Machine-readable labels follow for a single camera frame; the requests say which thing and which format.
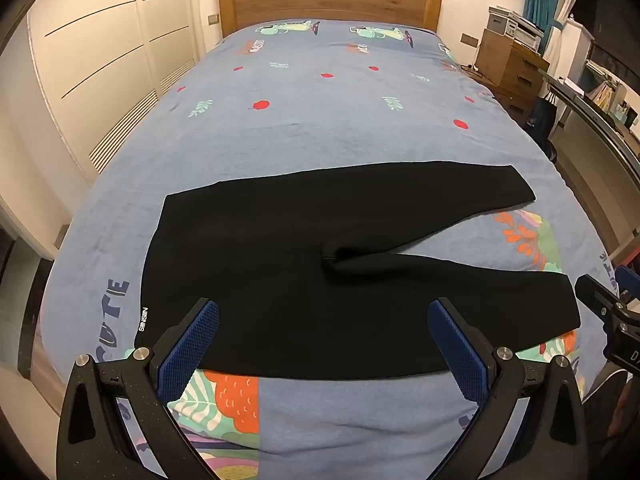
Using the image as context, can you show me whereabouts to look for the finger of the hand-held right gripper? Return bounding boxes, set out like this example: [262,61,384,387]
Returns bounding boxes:
[574,274,626,322]
[615,265,640,307]

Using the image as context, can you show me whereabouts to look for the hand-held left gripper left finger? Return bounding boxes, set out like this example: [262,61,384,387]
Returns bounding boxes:
[56,298,221,480]

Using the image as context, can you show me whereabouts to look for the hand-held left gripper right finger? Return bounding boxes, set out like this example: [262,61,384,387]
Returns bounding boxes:
[427,297,588,480]

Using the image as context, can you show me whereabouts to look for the black pants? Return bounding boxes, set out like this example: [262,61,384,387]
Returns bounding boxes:
[134,160,582,381]

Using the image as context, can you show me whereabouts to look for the cluttered desk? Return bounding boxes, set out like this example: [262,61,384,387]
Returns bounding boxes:
[540,60,640,161]

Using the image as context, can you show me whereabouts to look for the dark blue bag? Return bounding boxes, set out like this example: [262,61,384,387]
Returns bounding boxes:
[525,95,559,143]

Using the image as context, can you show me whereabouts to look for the wooden dresser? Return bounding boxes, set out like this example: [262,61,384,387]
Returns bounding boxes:
[474,29,551,121]

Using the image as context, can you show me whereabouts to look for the blue printed bed sheet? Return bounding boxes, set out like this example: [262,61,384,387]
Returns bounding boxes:
[37,19,621,480]

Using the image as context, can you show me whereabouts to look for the grey printer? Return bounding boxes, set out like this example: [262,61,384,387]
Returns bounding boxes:
[487,6,544,51]

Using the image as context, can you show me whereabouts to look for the white wardrobe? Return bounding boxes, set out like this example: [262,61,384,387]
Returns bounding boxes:
[25,0,197,221]

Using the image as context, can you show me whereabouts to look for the wooden headboard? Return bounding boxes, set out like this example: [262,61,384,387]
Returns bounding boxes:
[218,0,444,38]

